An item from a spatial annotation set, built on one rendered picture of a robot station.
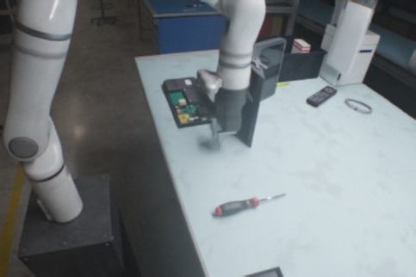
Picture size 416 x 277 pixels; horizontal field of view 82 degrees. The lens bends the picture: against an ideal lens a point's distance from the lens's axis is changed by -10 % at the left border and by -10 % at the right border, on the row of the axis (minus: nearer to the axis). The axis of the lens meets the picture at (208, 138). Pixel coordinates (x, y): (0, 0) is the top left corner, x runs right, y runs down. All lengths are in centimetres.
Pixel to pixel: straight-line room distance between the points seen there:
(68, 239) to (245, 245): 45
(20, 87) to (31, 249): 43
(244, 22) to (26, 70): 38
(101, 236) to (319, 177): 57
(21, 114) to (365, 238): 72
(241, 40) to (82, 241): 61
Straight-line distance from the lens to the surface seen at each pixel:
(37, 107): 54
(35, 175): 67
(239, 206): 56
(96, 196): 83
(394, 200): 76
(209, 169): 65
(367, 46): 119
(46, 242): 79
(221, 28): 241
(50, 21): 48
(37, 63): 50
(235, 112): 62
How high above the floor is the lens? 147
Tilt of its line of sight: 40 degrees down
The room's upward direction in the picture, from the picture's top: 4 degrees clockwise
